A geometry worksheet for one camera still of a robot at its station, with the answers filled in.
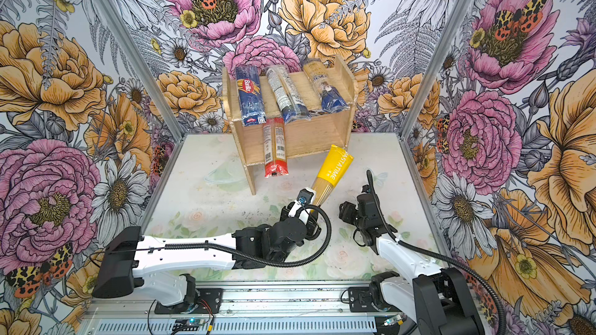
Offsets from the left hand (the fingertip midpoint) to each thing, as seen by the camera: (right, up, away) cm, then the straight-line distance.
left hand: (310, 207), depth 71 cm
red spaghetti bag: (-12, +18, +13) cm, 26 cm away
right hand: (+14, -7, +19) cm, 24 cm away
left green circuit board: (-36, -35, 0) cm, 50 cm away
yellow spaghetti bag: (+7, +10, +3) cm, 13 cm away
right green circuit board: (+23, -35, +1) cm, 42 cm away
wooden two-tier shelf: (+2, +23, +23) cm, 33 cm away
